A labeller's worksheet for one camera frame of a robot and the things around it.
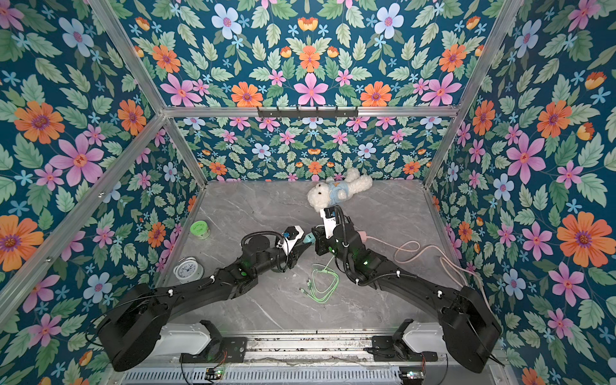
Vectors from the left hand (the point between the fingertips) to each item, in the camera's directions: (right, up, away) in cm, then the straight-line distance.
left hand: (309, 238), depth 78 cm
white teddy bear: (+7, +16, +27) cm, 32 cm away
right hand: (+2, +4, +1) cm, 5 cm away
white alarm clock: (-45, -13, +9) cm, 48 cm away
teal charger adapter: (0, 0, -1) cm, 1 cm away
